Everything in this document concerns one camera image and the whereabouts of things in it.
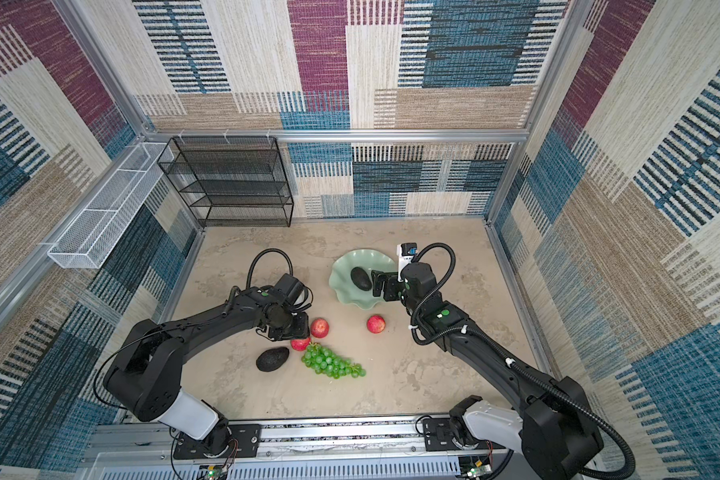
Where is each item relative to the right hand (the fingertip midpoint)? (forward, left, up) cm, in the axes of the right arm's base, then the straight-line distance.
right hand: (388, 275), depth 82 cm
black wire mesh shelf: (+45, +54, -2) cm, 71 cm away
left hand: (-8, +24, -15) cm, 29 cm away
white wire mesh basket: (+1, +70, +16) cm, 72 cm away
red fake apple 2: (-7, +3, -14) cm, 17 cm away
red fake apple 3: (-13, +25, -14) cm, 31 cm away
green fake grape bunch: (-18, +16, -14) cm, 28 cm away
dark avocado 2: (-17, +32, -13) cm, 39 cm away
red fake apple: (-8, +20, -14) cm, 25 cm away
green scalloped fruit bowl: (+8, +13, -16) cm, 23 cm away
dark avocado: (+9, +7, -15) cm, 19 cm away
